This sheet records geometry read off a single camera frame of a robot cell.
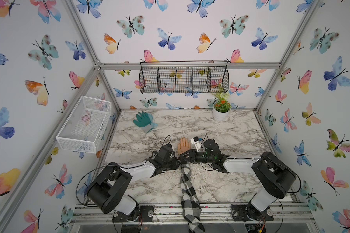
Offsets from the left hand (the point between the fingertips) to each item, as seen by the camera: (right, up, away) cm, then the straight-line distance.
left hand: (181, 162), depth 89 cm
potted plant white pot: (+30, +29, +22) cm, 47 cm away
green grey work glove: (-30, +26, +25) cm, 47 cm away
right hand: (0, +6, -8) cm, 10 cm away
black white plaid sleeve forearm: (+4, -16, -18) cm, 25 cm away
